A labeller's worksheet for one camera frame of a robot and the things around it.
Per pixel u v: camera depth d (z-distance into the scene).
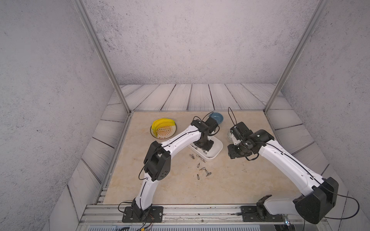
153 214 0.73
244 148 0.55
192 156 0.94
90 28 0.76
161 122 1.07
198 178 0.85
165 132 1.07
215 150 0.95
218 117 1.19
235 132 0.62
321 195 0.38
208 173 0.87
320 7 0.70
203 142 0.74
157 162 0.51
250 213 0.72
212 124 0.70
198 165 0.91
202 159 0.93
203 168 0.89
